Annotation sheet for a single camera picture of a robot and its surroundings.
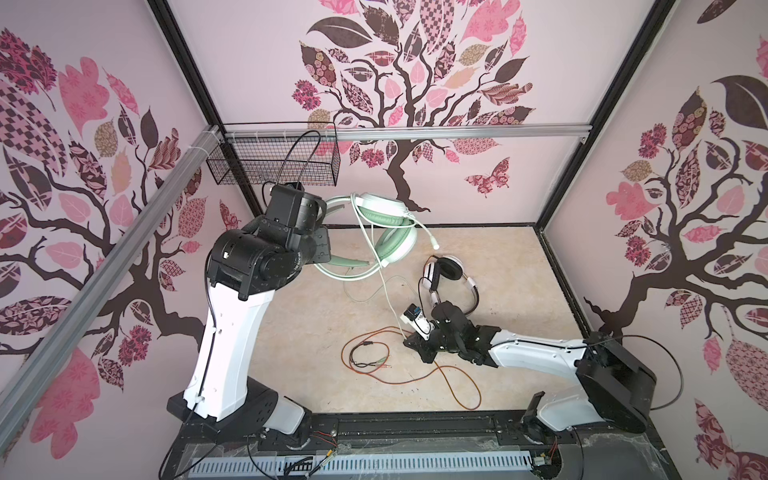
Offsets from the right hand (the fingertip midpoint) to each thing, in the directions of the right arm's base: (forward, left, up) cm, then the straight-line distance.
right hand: (405, 338), depth 82 cm
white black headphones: (+25, -16, -1) cm, 29 cm away
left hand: (+6, +20, +33) cm, 39 cm away
